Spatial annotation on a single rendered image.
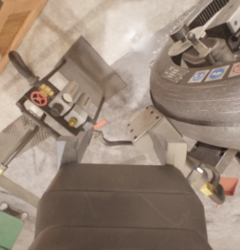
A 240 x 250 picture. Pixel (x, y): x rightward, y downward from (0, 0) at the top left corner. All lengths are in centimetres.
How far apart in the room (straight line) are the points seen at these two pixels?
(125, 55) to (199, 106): 90
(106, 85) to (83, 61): 22
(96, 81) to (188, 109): 98
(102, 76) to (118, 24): 33
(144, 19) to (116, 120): 73
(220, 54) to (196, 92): 14
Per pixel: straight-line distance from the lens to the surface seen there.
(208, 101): 33
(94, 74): 126
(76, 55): 125
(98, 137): 95
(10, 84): 161
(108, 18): 116
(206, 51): 43
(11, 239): 327
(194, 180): 41
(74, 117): 89
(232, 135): 33
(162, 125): 42
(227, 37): 52
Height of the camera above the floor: 113
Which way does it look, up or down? 51 degrees down
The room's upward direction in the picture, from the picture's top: 168 degrees counter-clockwise
